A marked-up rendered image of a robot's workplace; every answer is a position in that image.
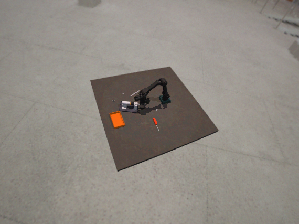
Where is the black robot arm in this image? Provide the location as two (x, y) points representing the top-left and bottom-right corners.
(134, 78), (170, 104)

